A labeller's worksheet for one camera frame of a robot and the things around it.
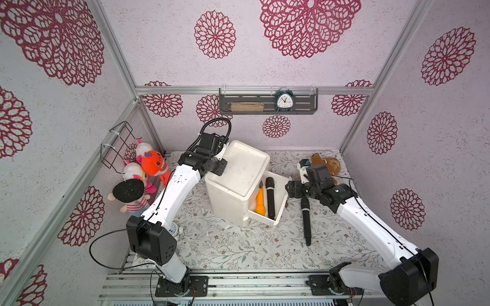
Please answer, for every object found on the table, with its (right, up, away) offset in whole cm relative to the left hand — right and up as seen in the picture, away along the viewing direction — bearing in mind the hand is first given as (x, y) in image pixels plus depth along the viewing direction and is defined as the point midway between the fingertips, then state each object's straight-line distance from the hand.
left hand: (217, 164), depth 82 cm
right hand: (+32, -8, -2) cm, 33 cm away
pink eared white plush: (-39, +8, +12) cm, 42 cm away
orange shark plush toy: (-31, +1, +7) cm, 32 cm away
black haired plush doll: (-34, -12, -6) cm, 36 cm away
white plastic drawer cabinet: (+6, -12, -10) cm, 17 cm away
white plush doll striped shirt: (-38, -3, +3) cm, 39 cm away
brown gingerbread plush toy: (+60, 0, +20) cm, 63 cm away
